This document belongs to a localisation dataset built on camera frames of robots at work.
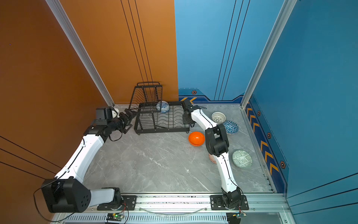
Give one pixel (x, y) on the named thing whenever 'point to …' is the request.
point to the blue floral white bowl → (163, 107)
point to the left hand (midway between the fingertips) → (136, 116)
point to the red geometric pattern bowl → (212, 159)
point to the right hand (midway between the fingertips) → (187, 121)
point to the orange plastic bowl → (196, 139)
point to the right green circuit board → (235, 218)
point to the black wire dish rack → (153, 115)
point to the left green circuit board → (114, 216)
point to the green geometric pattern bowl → (242, 159)
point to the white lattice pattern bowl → (218, 117)
